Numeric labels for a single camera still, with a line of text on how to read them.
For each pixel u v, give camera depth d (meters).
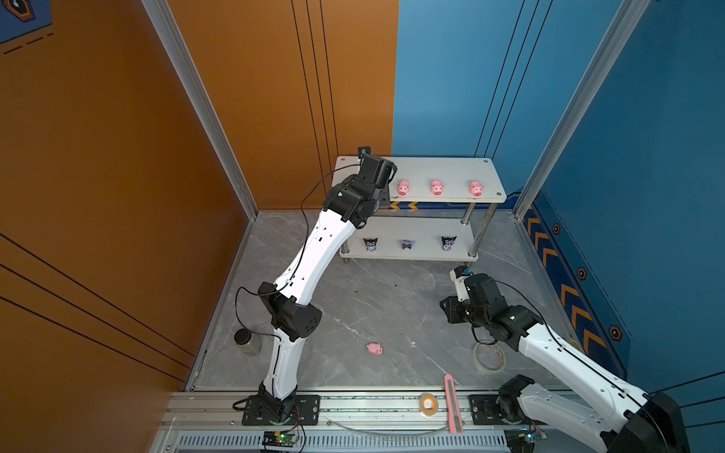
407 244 0.97
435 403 0.74
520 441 0.71
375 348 0.83
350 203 0.51
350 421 0.73
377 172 0.55
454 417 0.72
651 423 0.39
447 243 0.96
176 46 0.74
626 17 0.70
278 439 0.71
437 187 0.77
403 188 0.77
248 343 0.77
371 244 0.96
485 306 0.60
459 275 0.73
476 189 0.76
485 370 0.79
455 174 0.83
